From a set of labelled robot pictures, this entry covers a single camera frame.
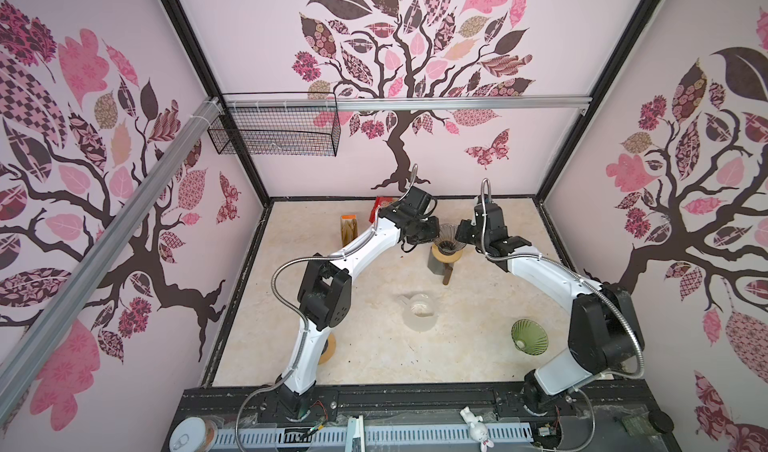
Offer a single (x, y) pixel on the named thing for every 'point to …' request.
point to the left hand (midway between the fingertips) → (437, 237)
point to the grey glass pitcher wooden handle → (439, 267)
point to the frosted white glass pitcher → (420, 313)
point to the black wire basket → (277, 123)
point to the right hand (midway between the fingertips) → (462, 222)
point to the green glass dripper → (529, 337)
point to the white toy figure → (478, 432)
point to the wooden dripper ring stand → (437, 254)
